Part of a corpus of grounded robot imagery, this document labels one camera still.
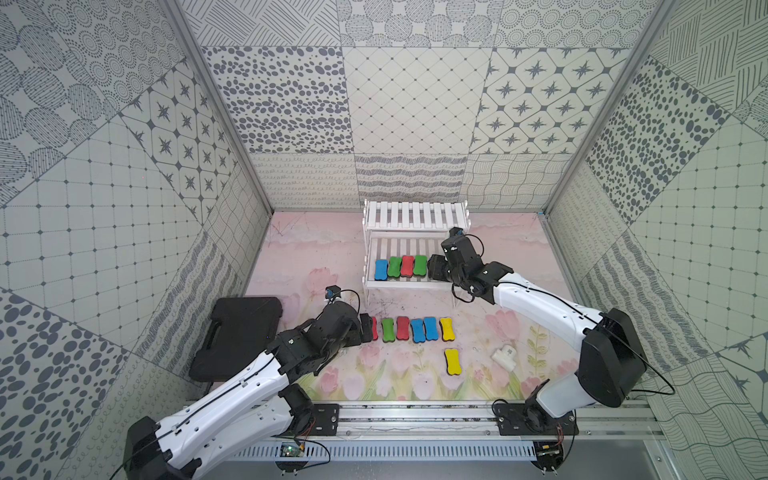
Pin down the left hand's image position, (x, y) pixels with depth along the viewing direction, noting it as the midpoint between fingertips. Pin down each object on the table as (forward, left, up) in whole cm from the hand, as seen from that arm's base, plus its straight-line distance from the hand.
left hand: (360, 318), depth 77 cm
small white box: (-5, -40, -12) cm, 42 cm away
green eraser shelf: (+17, -9, 0) cm, 19 cm away
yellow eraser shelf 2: (-6, -26, -15) cm, 30 cm away
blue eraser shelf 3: (+3, -20, -13) cm, 24 cm away
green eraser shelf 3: (+3, -7, -14) cm, 16 cm away
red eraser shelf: (+17, -12, 0) cm, 21 cm away
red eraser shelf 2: (+1, -3, -15) cm, 15 cm away
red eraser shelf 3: (+4, -11, -15) cm, 19 cm away
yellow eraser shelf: (+3, -25, -14) cm, 29 cm away
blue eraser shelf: (+15, -5, 0) cm, 15 cm away
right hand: (+17, -21, 0) cm, 27 cm away
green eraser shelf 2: (+17, -16, +1) cm, 23 cm away
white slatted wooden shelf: (+29, -10, 0) cm, 30 cm away
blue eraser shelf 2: (+4, -16, -15) cm, 22 cm away
